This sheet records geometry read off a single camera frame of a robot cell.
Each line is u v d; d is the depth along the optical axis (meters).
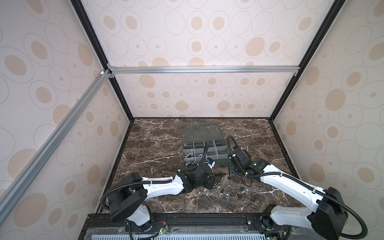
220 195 0.82
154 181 0.51
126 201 0.42
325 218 0.39
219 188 0.85
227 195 0.81
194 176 0.63
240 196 0.81
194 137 1.09
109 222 0.75
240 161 0.61
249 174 0.56
